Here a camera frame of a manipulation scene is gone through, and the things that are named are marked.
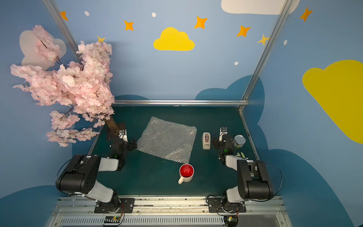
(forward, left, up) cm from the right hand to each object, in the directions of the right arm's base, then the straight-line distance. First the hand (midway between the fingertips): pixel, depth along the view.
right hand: (223, 136), depth 95 cm
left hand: (-5, +65, +1) cm, 66 cm away
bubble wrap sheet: (-1, +39, -7) cm, 39 cm away
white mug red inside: (-24, +24, -7) cm, 35 cm away
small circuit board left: (-50, +62, -9) cm, 80 cm away
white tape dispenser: (-2, +11, -4) cm, 12 cm away
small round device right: (-47, -1, -10) cm, 48 cm away
